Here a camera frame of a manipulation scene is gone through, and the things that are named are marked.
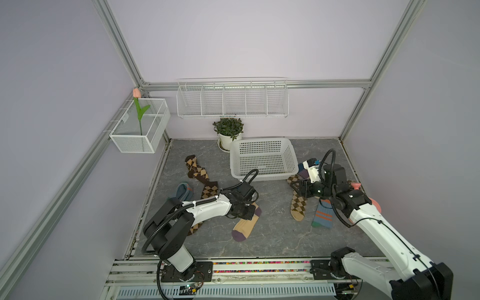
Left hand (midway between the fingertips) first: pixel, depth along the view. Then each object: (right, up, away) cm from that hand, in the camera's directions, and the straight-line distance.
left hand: (249, 215), depth 86 cm
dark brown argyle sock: (-30, +19, +17) cm, 40 cm away
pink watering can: (+50, +13, 0) cm, 52 cm away
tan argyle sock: (+24, +4, +6) cm, 25 cm away
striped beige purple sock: (-3, -5, -2) cm, 6 cm away
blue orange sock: (-33, +9, +7) cm, 35 cm away
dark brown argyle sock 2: (-20, +10, +10) cm, 25 cm away
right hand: (+19, +17, -8) cm, 27 cm away
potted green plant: (-12, +43, +15) cm, 47 cm away
